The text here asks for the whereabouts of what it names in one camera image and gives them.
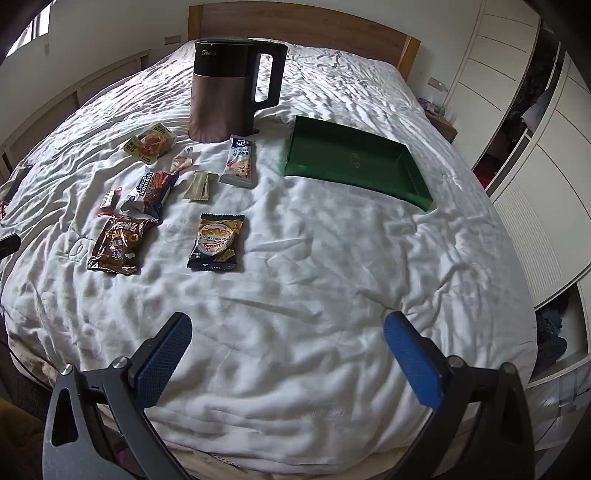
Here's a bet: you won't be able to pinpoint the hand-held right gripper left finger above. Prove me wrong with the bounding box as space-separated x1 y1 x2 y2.
42 312 194 480

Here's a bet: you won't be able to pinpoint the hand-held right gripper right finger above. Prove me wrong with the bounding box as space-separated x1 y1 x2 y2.
383 311 539 480

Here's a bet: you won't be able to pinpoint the brown oatmeal packet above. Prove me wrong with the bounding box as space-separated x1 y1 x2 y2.
87 215 160 275

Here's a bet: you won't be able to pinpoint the dark blue cookie packet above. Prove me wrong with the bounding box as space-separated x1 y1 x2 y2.
187 213 245 272

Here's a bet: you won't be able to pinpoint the brown wafer packet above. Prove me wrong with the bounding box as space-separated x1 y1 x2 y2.
121 171 180 220

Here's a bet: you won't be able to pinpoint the beige snack packet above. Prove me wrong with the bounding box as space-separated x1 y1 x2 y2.
183 172 219 202

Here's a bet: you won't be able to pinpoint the green tray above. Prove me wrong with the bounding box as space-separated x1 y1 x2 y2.
281 115 435 213

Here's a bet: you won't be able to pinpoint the small red and white candy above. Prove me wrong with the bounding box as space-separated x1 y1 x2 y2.
99 187 123 217

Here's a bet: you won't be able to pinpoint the white bed duvet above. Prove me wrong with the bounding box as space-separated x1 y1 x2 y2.
0 39 539 462

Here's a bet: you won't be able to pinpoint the pile of blue clothes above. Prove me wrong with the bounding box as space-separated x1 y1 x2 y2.
537 302 570 372

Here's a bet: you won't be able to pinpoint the green and yellow snack packet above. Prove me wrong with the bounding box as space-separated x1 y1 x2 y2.
124 121 177 165

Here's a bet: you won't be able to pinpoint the white wardrobe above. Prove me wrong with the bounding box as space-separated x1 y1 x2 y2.
455 0 591 384

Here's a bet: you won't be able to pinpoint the small clear candy packet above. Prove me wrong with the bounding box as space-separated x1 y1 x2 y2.
170 147 195 175

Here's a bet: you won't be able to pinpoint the white and blue snack packet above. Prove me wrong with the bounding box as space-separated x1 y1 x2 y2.
219 135 256 189

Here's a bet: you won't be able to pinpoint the wooden nightstand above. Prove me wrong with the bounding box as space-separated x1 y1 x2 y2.
422 111 459 144

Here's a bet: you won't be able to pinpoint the brown and black electric kettle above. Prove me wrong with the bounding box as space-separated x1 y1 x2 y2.
187 37 289 142

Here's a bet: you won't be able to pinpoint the hanging dark clothes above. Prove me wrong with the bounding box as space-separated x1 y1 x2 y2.
503 46 560 153

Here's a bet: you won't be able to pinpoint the wooden headboard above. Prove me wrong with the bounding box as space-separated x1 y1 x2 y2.
188 4 422 79

